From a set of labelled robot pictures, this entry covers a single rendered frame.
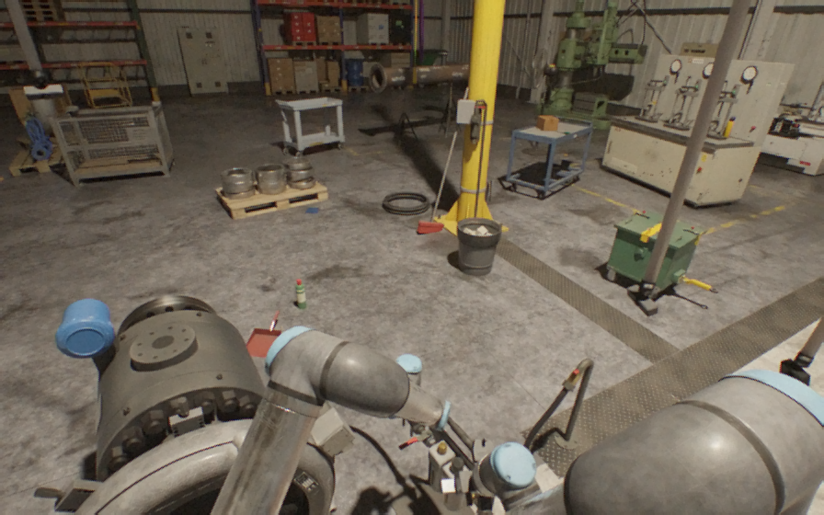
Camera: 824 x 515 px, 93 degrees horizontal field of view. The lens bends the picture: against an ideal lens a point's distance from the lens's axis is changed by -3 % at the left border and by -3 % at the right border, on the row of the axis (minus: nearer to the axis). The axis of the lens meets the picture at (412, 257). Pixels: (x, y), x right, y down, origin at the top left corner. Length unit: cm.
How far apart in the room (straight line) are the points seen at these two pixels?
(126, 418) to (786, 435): 153
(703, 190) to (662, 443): 587
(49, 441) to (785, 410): 297
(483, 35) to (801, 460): 390
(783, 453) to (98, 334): 176
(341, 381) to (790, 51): 1101
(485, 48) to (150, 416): 368
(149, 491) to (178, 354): 53
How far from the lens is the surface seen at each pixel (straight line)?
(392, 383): 79
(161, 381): 160
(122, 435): 158
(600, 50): 1144
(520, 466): 97
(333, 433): 138
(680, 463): 44
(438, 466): 175
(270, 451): 82
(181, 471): 123
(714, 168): 622
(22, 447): 305
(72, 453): 286
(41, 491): 137
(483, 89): 415
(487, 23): 413
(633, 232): 370
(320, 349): 79
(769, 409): 51
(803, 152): 962
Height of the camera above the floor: 189
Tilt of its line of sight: 29 degrees down
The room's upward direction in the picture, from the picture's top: 1 degrees clockwise
